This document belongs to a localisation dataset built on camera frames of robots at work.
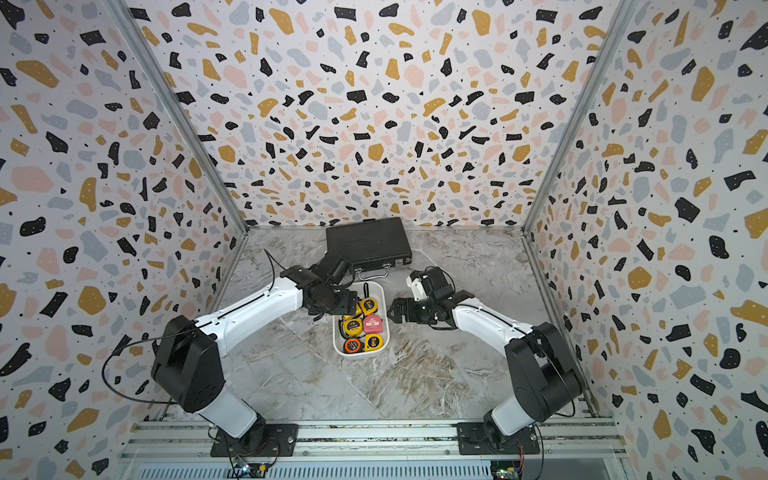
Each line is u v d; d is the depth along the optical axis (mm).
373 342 879
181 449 730
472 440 732
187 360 434
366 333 917
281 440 733
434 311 662
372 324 923
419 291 818
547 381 443
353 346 860
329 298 731
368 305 965
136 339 756
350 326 920
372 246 1091
